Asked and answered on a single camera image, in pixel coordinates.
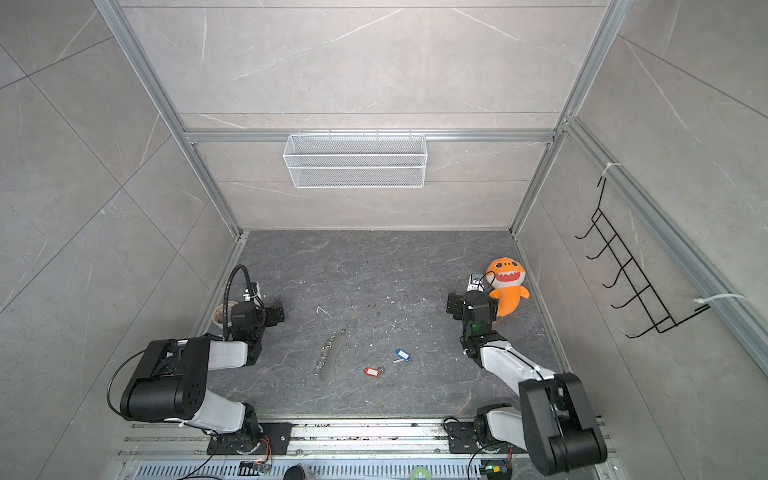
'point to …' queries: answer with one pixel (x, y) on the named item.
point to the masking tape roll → (218, 314)
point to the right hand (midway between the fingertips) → (470, 290)
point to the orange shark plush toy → (507, 276)
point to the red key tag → (372, 372)
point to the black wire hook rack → (630, 273)
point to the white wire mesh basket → (355, 160)
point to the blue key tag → (403, 355)
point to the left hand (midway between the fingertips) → (261, 295)
